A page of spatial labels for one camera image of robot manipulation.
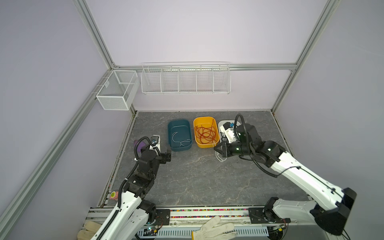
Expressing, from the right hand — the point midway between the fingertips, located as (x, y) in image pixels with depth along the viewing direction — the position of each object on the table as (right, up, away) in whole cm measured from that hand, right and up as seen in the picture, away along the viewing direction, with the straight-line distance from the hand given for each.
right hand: (214, 150), depth 69 cm
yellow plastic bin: (-2, +14, +40) cm, 42 cm away
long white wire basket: (-16, +43, +30) cm, 55 cm away
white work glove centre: (-3, -39, +1) cm, 39 cm away
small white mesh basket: (-62, +36, +31) cm, 78 cm away
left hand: (-28, +1, +7) cm, 28 cm away
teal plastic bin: (-21, +4, +36) cm, 42 cm away
